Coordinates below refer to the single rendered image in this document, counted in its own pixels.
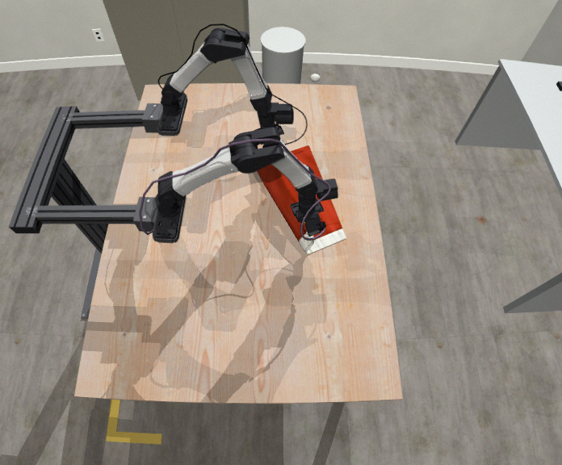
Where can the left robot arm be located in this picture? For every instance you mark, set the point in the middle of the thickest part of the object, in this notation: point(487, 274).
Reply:
point(219, 48)

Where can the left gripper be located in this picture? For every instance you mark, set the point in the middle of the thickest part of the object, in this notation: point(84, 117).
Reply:
point(274, 125)

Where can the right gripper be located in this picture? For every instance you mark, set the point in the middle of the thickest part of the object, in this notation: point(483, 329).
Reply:
point(298, 210)

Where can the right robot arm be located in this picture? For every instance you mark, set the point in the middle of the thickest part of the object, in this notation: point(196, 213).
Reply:
point(246, 158)

